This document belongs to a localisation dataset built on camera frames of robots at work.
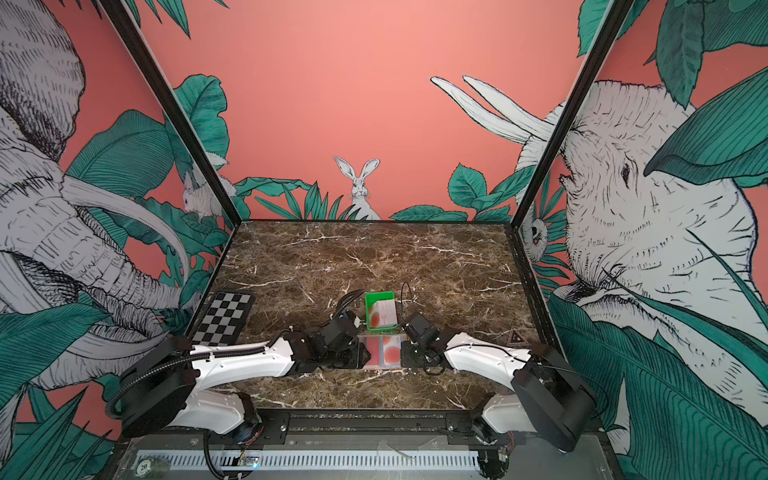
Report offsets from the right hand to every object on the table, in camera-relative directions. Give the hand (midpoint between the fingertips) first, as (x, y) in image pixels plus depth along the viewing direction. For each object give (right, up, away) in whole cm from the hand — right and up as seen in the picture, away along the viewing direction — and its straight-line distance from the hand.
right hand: (402, 355), depth 86 cm
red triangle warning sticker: (+35, +4, +4) cm, 36 cm away
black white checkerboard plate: (-55, +9, +4) cm, 56 cm away
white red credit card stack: (-6, +11, +5) cm, 13 cm away
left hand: (-9, +2, -4) cm, 10 cm away
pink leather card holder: (-8, +2, +4) cm, 9 cm away
